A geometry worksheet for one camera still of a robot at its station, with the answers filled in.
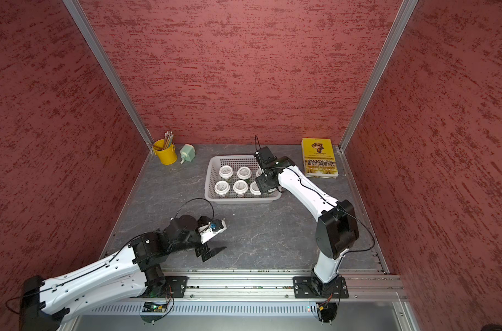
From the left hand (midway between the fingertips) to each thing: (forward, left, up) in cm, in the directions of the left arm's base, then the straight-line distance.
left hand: (217, 237), depth 75 cm
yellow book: (+46, -49, -8) cm, 68 cm away
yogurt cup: (+34, +1, -4) cm, 34 cm away
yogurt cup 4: (+25, -7, -5) cm, 27 cm away
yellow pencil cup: (+46, +35, -7) cm, 59 cm away
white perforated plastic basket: (+31, -2, -5) cm, 31 cm away
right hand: (+22, -20, +3) cm, 30 cm away
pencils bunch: (+49, +32, +3) cm, 58 cm away
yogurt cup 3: (+33, -15, -4) cm, 37 cm away
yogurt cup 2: (+33, -8, -4) cm, 34 cm away
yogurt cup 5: (+24, -13, -4) cm, 27 cm away
